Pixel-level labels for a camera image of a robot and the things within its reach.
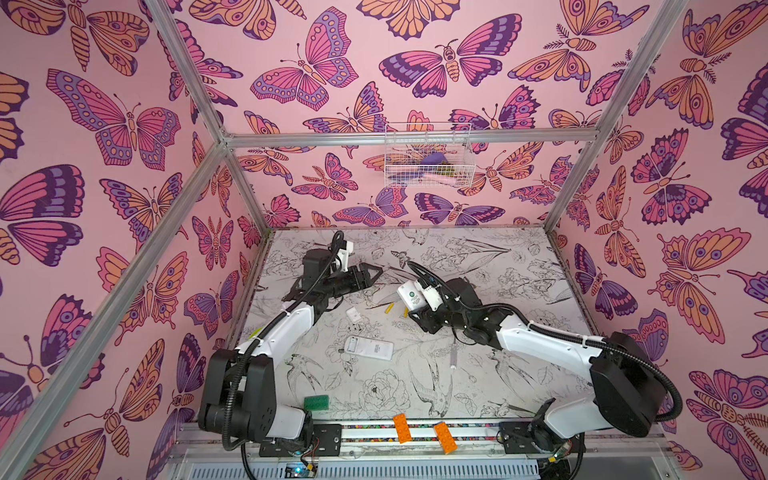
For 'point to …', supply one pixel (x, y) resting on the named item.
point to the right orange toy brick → (445, 437)
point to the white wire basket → (428, 165)
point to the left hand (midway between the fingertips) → (379, 271)
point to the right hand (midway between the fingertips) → (416, 304)
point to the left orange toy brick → (403, 428)
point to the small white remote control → (411, 295)
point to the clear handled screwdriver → (453, 360)
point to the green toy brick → (317, 403)
